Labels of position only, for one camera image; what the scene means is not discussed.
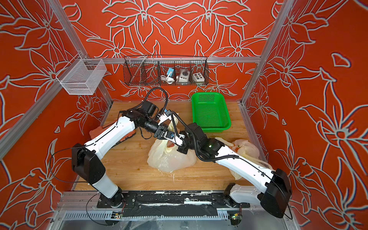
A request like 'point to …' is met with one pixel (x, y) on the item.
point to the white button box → (198, 77)
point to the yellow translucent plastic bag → (246, 150)
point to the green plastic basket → (210, 111)
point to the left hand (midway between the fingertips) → (174, 136)
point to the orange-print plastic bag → (164, 155)
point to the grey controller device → (184, 76)
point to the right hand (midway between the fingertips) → (169, 139)
